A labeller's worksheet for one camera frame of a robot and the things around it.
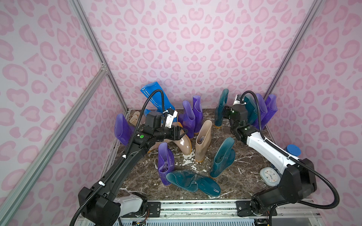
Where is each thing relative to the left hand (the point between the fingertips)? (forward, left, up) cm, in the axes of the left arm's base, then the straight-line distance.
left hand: (184, 130), depth 72 cm
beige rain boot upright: (-5, -10, -3) cm, 11 cm away
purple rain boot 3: (+16, -47, -2) cm, 49 cm away
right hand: (+17, -27, +1) cm, 32 cm away
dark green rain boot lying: (-25, -3, -3) cm, 25 cm away
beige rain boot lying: (+3, +2, -18) cm, 18 cm away
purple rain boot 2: (+14, -8, -3) cm, 17 cm away
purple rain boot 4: (+1, +32, -1) cm, 32 cm away
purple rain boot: (+10, -2, -3) cm, 10 cm away
